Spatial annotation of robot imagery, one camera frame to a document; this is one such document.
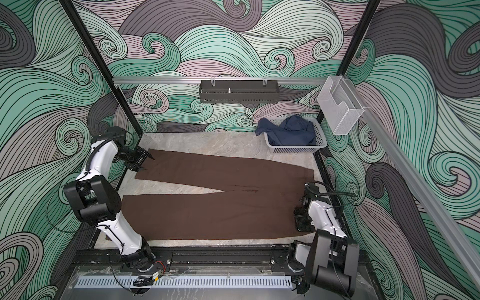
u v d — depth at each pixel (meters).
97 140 0.61
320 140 1.07
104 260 0.75
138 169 0.79
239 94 0.94
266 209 0.86
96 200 0.48
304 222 0.72
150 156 0.81
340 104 0.79
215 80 0.92
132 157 0.74
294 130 1.12
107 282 0.70
